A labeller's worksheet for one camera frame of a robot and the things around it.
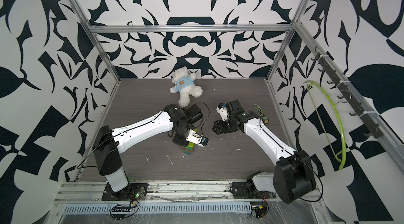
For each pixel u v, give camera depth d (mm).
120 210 727
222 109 774
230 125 698
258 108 1048
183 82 1079
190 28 912
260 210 715
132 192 729
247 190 738
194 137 676
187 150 868
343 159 573
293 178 409
